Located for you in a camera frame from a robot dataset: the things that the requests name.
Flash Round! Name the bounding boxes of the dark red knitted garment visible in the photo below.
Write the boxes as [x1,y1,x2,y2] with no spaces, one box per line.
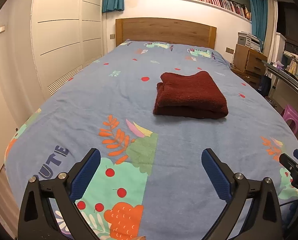
[153,71,229,119]

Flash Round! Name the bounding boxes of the purple plastic stool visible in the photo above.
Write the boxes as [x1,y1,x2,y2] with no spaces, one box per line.
[281,104,298,134]

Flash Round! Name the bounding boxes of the desk with clutter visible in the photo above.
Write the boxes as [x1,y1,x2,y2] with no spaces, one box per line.
[262,51,298,120]

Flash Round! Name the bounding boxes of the wooden nightstand drawers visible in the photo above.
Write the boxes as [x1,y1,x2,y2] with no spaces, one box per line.
[231,44,267,89]

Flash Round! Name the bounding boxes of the blue patterned bed sheet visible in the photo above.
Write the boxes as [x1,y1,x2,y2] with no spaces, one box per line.
[6,41,298,239]

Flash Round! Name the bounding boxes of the white box on nightstand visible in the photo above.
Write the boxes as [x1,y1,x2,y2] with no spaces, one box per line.
[237,31,263,53]

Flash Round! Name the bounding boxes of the teal curtain right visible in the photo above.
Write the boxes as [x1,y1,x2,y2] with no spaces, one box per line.
[249,0,268,51]

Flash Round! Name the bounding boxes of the wooden headboard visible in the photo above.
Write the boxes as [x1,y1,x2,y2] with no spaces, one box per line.
[115,17,217,49]

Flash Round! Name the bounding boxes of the white wardrobe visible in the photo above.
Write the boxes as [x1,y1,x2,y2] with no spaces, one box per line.
[31,0,103,99]

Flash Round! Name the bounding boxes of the white wall shelf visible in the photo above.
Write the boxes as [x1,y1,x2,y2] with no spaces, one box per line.
[123,0,252,25]

